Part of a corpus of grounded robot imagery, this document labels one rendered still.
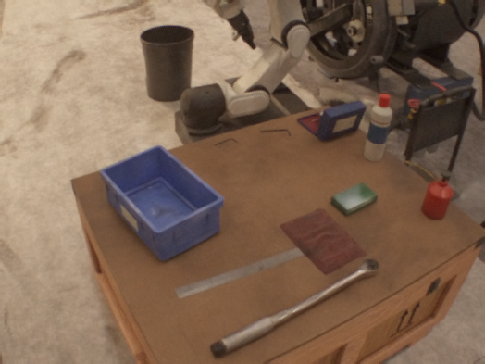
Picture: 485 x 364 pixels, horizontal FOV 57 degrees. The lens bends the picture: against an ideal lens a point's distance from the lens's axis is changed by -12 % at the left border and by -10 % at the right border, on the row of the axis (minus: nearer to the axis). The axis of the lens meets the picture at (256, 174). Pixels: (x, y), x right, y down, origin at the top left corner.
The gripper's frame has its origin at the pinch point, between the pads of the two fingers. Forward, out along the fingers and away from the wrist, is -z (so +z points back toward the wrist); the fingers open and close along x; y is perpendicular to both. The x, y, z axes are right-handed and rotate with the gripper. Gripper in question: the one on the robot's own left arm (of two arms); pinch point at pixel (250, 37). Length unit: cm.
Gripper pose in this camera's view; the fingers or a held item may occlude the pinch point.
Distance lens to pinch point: 238.7
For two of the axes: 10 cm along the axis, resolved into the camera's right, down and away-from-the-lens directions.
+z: -3.9, -4.1, -8.2
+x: -1.7, -8.5, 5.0
